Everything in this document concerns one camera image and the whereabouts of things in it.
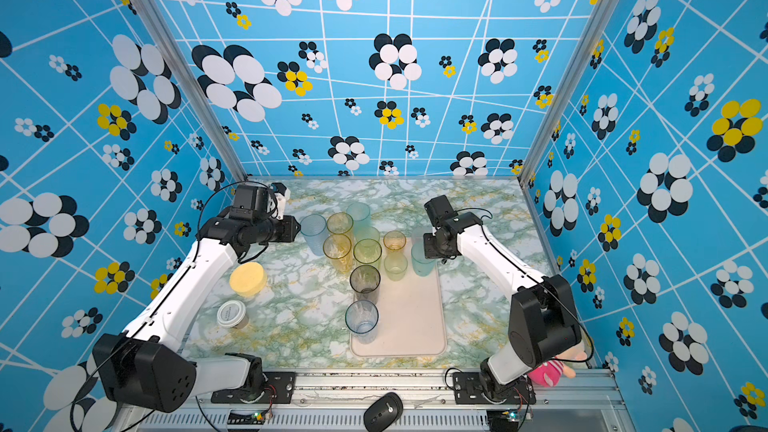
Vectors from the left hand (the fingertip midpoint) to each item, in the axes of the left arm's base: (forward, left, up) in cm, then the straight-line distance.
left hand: (297, 224), depth 81 cm
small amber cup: (+5, -27, -16) cm, 31 cm away
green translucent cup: (-1, -18, -12) cm, 22 cm away
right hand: (-1, -39, -10) cm, 41 cm away
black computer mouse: (-41, -24, -18) cm, 51 cm away
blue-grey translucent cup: (+7, -1, -11) cm, 13 cm away
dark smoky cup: (-10, -18, -16) cm, 26 cm away
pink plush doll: (-33, -64, -14) cm, 73 cm away
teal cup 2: (-7, -35, -11) cm, 37 cm away
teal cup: (+11, -16, -11) cm, 22 cm away
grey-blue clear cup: (-21, -18, -14) cm, 31 cm away
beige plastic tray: (-19, -32, -20) cm, 42 cm away
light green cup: (-2, -27, -19) cm, 33 cm away
